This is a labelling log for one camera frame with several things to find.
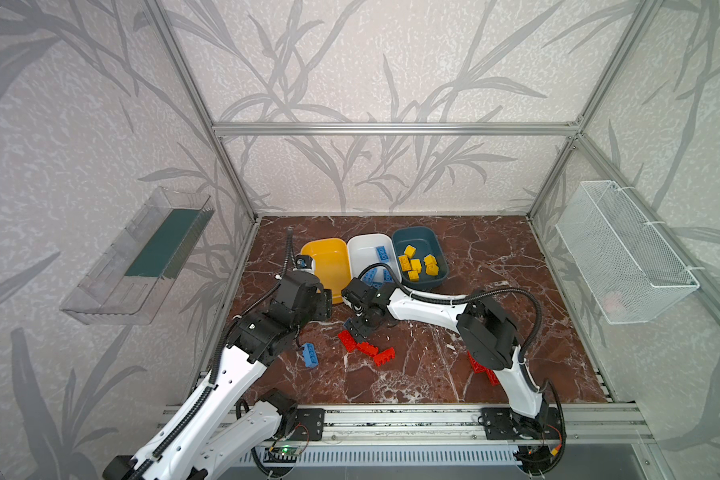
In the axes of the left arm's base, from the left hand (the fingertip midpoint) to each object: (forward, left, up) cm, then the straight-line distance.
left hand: (323, 284), depth 74 cm
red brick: (-7, -5, -21) cm, 22 cm away
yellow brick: (+20, -27, -20) cm, 39 cm away
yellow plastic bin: (+22, +3, -24) cm, 33 cm away
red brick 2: (-9, -11, -20) cm, 25 cm away
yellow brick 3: (+19, -32, -20) cm, 43 cm away
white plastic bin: (+29, -10, -23) cm, 38 cm away
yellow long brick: (+21, -23, -22) cm, 38 cm away
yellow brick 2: (+15, -25, -20) cm, 35 cm away
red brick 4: (-21, -37, 0) cm, 43 cm away
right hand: (+1, -9, -21) cm, 23 cm away
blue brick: (+15, -17, -20) cm, 30 cm away
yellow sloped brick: (+27, -25, -22) cm, 43 cm away
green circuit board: (-34, +10, -24) cm, 43 cm away
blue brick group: (+25, -15, -21) cm, 36 cm away
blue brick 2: (-11, +5, -20) cm, 24 cm away
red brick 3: (-11, -16, -20) cm, 28 cm away
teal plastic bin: (+22, -29, -21) cm, 42 cm away
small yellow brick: (+23, -32, -21) cm, 45 cm away
